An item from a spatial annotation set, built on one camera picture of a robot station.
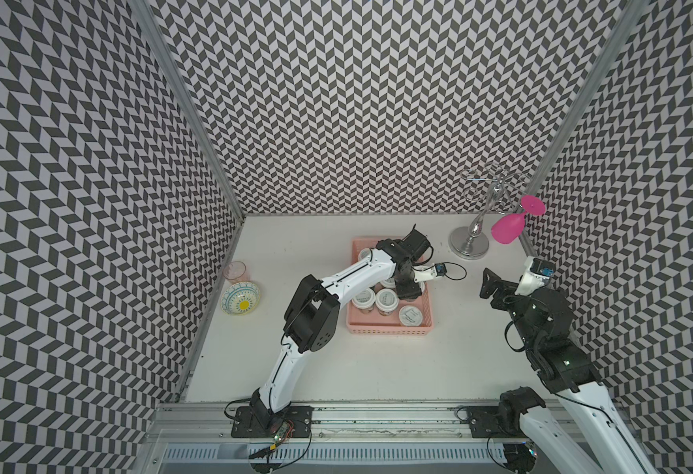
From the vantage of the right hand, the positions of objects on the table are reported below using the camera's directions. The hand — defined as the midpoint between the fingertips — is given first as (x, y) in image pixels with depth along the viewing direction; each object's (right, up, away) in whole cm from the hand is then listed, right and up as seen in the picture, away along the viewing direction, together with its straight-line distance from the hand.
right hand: (501, 279), depth 73 cm
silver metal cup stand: (+5, +9, +35) cm, 36 cm away
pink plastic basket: (-31, -17, +19) cm, 40 cm away
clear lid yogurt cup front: (-20, -13, +14) cm, 28 cm away
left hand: (-20, -4, +17) cm, 27 cm away
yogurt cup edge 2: (-27, -9, +16) cm, 33 cm away
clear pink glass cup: (-78, -1, +27) cm, 82 cm away
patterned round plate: (-74, -9, +21) cm, 77 cm away
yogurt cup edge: (-34, -8, +13) cm, 38 cm away
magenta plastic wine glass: (+13, +14, +21) cm, 28 cm away
